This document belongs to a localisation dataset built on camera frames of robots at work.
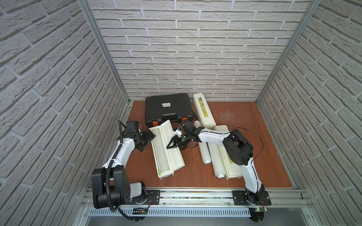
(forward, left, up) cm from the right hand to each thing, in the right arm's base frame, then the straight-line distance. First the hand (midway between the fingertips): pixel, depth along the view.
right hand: (171, 148), depth 86 cm
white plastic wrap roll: (+1, -21, -2) cm, 21 cm away
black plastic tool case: (+34, -3, +1) cm, 34 cm away
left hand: (+7, +11, +4) cm, 14 cm away
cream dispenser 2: (-16, -34, +2) cm, 38 cm away
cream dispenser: (+25, -24, +3) cm, 35 cm away
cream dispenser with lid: (-8, +2, +2) cm, 9 cm away
